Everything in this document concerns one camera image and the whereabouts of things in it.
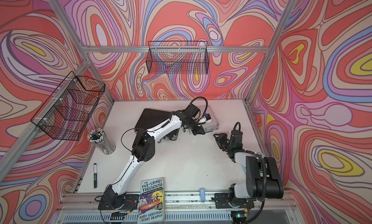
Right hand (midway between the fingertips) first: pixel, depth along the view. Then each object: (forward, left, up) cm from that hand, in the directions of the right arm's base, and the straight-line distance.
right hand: (214, 138), depth 92 cm
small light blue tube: (-31, +11, -2) cm, 33 cm away
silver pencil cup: (-4, +68, +13) cm, 69 cm away
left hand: (+4, +5, +3) cm, 7 cm away
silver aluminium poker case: (+8, +2, +3) cm, 9 cm away
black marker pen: (-19, +71, -4) cm, 74 cm away
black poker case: (+23, +46, -3) cm, 51 cm away
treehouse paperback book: (-36, +36, -2) cm, 51 cm away
